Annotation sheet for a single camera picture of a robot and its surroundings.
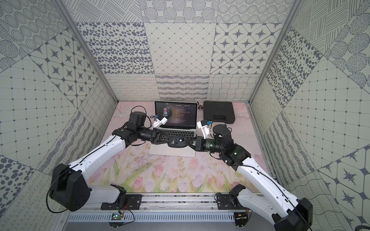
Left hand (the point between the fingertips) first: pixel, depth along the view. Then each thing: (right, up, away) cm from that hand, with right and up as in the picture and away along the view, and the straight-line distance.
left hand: (171, 138), depth 69 cm
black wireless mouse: (+3, -1, -1) cm, 4 cm away
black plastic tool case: (+32, +14, +42) cm, 55 cm away
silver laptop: (+3, +7, +33) cm, 33 cm away
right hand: (+7, -3, -1) cm, 8 cm away
